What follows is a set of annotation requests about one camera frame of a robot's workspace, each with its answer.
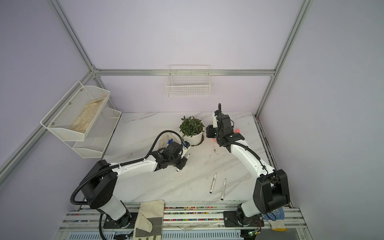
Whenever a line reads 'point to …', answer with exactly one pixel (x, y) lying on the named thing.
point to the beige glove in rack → (82, 122)
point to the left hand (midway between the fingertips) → (184, 160)
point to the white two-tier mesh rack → (93, 144)
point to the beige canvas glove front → (149, 224)
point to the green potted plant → (192, 129)
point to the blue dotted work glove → (276, 218)
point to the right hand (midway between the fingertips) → (207, 127)
